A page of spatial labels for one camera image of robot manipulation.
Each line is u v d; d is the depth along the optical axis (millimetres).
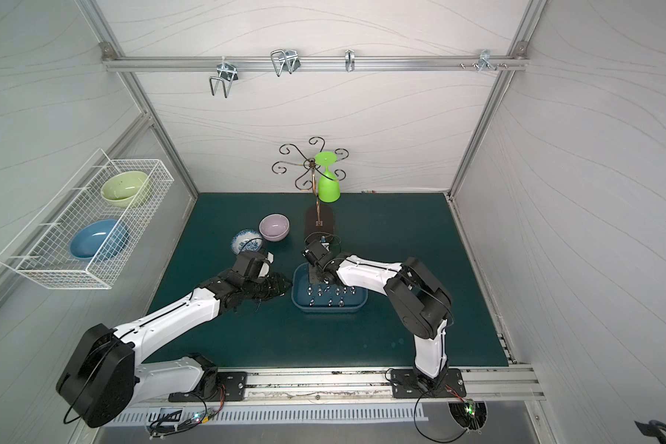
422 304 483
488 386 754
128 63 795
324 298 886
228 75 786
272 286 749
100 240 662
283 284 778
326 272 683
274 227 1064
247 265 651
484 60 765
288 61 762
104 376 403
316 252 717
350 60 789
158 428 677
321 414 702
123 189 739
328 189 932
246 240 1032
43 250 581
